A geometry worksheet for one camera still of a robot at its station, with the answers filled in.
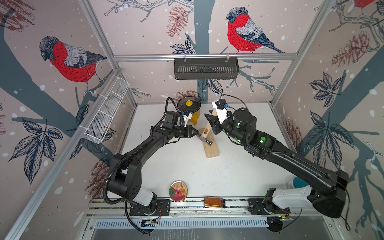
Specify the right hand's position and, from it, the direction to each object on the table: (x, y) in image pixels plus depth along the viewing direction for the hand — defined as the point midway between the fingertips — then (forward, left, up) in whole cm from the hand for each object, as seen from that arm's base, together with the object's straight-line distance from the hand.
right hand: (208, 110), depth 65 cm
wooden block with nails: (-2, -3, -35) cm, 35 cm away
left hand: (+3, +4, -19) cm, 20 cm away
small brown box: (-29, -4, -36) cm, 47 cm away
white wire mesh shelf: (+6, +62, -19) cm, 65 cm away
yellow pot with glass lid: (+29, +12, -25) cm, 40 cm away
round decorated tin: (-25, +15, -35) cm, 46 cm away
